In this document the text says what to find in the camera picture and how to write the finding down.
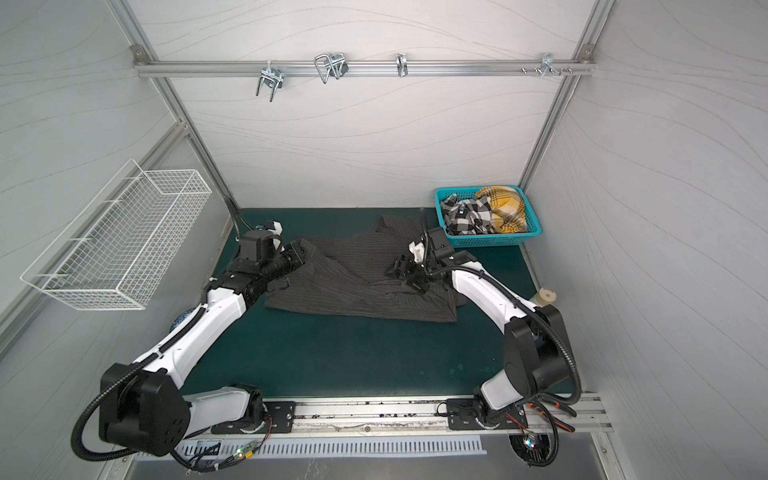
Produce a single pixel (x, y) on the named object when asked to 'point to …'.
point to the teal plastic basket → (489, 240)
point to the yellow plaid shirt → (508, 209)
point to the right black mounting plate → (463, 414)
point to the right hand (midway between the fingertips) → (396, 271)
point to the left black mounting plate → (281, 418)
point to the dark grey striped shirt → (348, 274)
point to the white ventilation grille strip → (356, 447)
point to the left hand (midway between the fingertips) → (313, 244)
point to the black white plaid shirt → (467, 216)
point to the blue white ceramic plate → (180, 317)
